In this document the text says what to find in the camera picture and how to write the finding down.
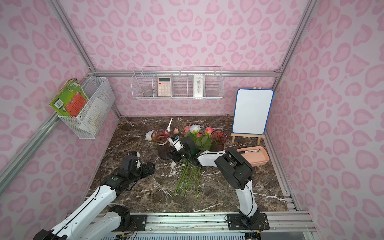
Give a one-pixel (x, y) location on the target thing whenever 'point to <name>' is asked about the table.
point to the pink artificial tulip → (176, 131)
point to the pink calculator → (164, 86)
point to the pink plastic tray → (256, 155)
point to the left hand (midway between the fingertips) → (150, 165)
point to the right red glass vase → (218, 138)
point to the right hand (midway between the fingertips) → (169, 151)
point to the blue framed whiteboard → (252, 111)
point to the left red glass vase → (161, 136)
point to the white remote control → (198, 85)
